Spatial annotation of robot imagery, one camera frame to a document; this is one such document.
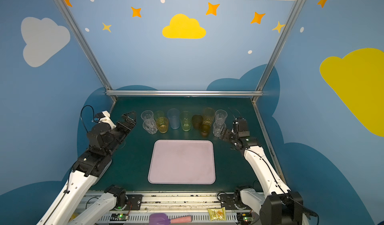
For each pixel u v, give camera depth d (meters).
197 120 1.00
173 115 0.99
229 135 0.75
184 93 1.16
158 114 1.03
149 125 1.01
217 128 1.01
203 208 0.74
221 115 1.07
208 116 0.99
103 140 0.48
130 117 0.61
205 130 1.00
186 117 1.00
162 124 1.03
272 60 0.96
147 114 1.05
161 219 0.70
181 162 0.90
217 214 0.70
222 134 0.76
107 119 0.60
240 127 0.63
